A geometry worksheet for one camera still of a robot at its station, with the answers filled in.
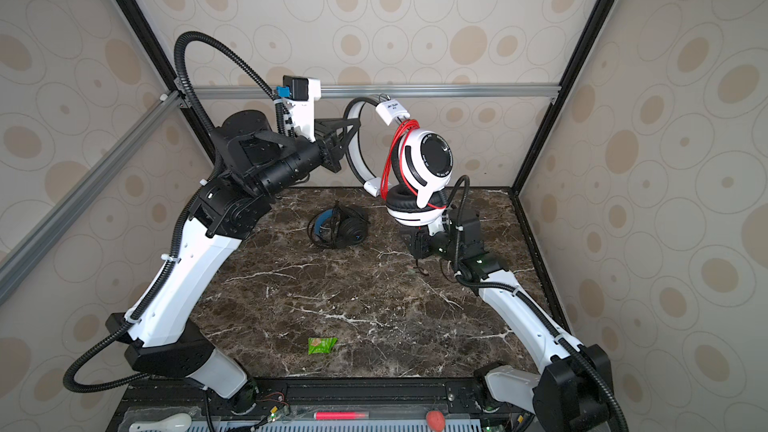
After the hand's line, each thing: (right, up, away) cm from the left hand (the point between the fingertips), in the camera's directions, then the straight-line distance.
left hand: (361, 117), depth 48 cm
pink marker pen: (-8, -65, +24) cm, 69 cm away
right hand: (+10, -20, +30) cm, 37 cm away
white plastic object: (-46, -65, +22) cm, 82 cm away
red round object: (+15, -63, +20) cm, 68 cm away
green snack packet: (-14, -51, +31) cm, 61 cm away
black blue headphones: (-14, -20, +57) cm, 62 cm away
